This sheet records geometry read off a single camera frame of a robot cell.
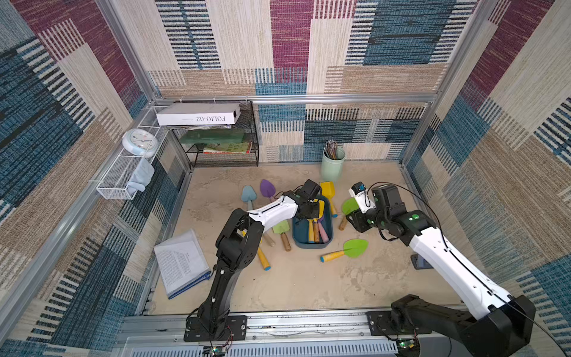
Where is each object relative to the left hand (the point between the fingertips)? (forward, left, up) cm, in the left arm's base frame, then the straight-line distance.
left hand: (314, 211), depth 97 cm
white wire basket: (-9, +64, +29) cm, 71 cm away
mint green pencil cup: (+21, -10, +4) cm, 23 cm away
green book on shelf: (+27, +53, +20) cm, 63 cm away
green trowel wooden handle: (-6, +14, -4) cm, 16 cm away
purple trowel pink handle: (+16, +21, -4) cm, 27 cm away
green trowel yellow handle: (-14, -15, -5) cm, 21 cm away
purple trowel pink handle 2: (-8, -3, -2) cm, 9 cm away
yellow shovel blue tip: (-21, +20, -3) cm, 29 cm away
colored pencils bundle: (+26, -9, +13) cm, 30 cm away
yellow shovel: (-8, +2, -2) cm, 9 cm away
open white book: (-19, +53, -4) cm, 57 cm away
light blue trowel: (+13, +30, -4) cm, 33 cm away
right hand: (-10, -11, +15) cm, 21 cm away
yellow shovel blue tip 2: (+14, -8, -3) cm, 17 cm away
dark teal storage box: (-8, +6, 0) cm, 10 cm away
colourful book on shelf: (+23, +37, +16) cm, 47 cm away
